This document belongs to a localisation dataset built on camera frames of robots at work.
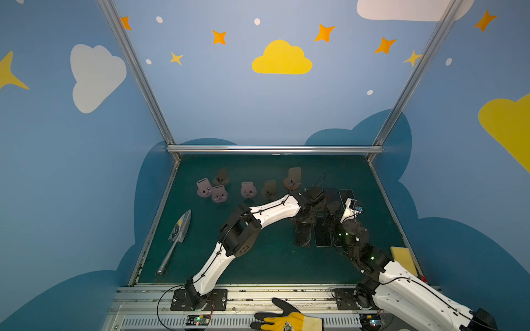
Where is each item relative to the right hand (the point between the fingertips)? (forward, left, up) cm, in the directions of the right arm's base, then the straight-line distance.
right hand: (336, 207), depth 80 cm
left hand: (+1, +7, -14) cm, 15 cm away
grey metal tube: (-9, +66, -16) cm, 69 cm away
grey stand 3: (+16, +27, -14) cm, 34 cm away
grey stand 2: (+13, +52, -13) cm, 55 cm away
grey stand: (+15, +59, -12) cm, 63 cm away
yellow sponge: (-12, -31, -18) cm, 38 cm away
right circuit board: (-35, -12, -19) cm, 41 cm away
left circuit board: (-38, +50, -17) cm, 65 cm away
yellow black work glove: (-36, +18, -15) cm, 43 cm away
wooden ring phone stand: (+23, +15, -13) cm, 30 cm away
